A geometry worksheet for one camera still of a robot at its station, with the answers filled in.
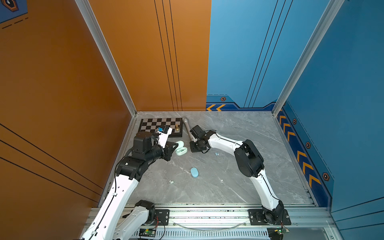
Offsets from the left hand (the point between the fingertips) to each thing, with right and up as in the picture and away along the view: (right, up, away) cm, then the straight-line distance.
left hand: (176, 143), depth 71 cm
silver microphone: (+1, +12, +41) cm, 42 cm away
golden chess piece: (-5, +7, +35) cm, 35 cm away
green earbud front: (-5, -24, +14) cm, 28 cm away
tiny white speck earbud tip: (+24, -23, +15) cm, 37 cm away
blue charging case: (+8, -19, +16) cm, 26 cm away
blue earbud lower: (+22, -10, +24) cm, 35 cm away
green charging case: (+2, -3, -1) cm, 4 cm away
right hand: (+6, -7, +28) cm, 29 cm away
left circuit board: (-14, -44, +1) cm, 46 cm away
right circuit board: (+48, -43, -1) cm, 64 cm away
